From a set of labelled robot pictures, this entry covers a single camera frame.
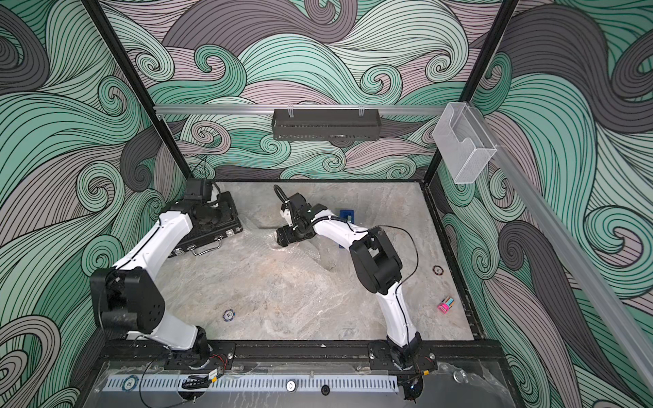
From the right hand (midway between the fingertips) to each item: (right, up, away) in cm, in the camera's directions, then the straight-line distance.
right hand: (284, 240), depth 92 cm
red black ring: (+56, -11, -2) cm, 57 cm away
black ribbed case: (-22, +5, +5) cm, 23 cm away
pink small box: (+55, -19, -11) cm, 59 cm away
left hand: (-19, +10, -5) cm, 22 cm away
